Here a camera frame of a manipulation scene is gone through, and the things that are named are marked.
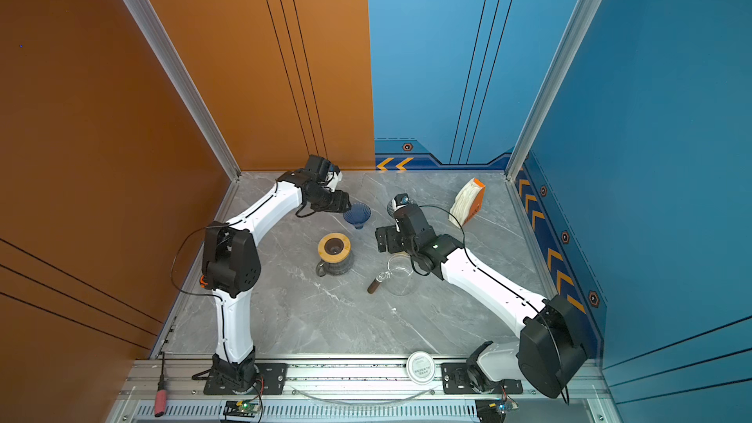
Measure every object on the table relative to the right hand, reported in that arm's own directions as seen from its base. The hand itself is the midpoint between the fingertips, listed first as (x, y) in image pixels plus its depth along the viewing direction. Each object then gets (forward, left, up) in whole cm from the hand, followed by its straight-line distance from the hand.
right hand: (389, 230), depth 82 cm
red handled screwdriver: (-37, +56, -15) cm, 69 cm away
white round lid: (-32, -7, -11) cm, 35 cm away
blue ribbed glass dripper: (+15, +11, -12) cm, 22 cm away
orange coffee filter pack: (+17, -27, -8) cm, 33 cm away
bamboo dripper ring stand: (-1, +17, -7) cm, 18 cm away
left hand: (+15, +15, -5) cm, 22 cm away
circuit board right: (-40, -25, -20) cm, 51 cm away
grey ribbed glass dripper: (0, -1, +11) cm, 11 cm away
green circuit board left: (-40, +36, -18) cm, 57 cm away
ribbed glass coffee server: (-5, +20, -12) cm, 24 cm away
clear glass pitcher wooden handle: (-10, -2, -9) cm, 14 cm away
